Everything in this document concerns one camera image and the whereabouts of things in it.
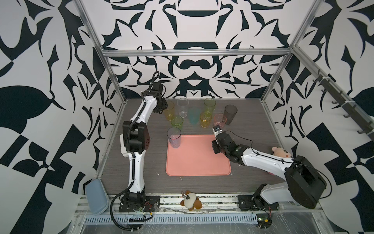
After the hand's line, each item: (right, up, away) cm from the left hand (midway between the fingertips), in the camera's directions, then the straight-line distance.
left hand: (163, 104), depth 99 cm
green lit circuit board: (+53, -58, -27) cm, 83 cm away
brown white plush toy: (+18, -50, -26) cm, 59 cm away
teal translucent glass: (+21, -7, +2) cm, 22 cm away
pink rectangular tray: (+21, -33, -7) cm, 40 cm away
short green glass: (+9, -12, +4) cm, 15 cm away
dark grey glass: (+44, -5, -3) cm, 44 cm away
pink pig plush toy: (+70, -29, -14) cm, 77 cm away
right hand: (+33, -22, -10) cm, 41 cm away
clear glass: (+13, 0, +4) cm, 13 cm away
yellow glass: (+29, -9, +5) cm, 31 cm away
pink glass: (+39, -10, +3) cm, 40 cm away
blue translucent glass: (+8, -20, -5) cm, 22 cm away
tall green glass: (+31, +1, +3) cm, 31 cm away
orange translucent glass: (+3, -7, +12) cm, 14 cm away
